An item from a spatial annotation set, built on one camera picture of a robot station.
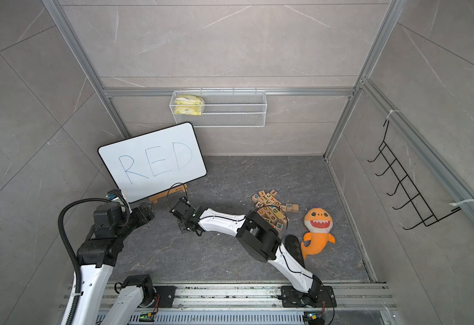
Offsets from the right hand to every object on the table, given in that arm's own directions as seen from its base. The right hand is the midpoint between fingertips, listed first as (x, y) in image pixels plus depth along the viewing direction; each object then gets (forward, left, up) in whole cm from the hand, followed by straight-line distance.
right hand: (187, 223), depth 91 cm
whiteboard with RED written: (+22, +20, +17) cm, 34 cm away
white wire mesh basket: (+49, -16, +29) cm, 59 cm away
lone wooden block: (+7, -50, 0) cm, 51 cm away
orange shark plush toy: (-3, -58, +6) cm, 58 cm away
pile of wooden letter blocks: (+7, -39, +1) cm, 39 cm away
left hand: (-3, +11, +21) cm, 24 cm away
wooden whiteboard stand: (+12, +17, +3) cm, 21 cm away
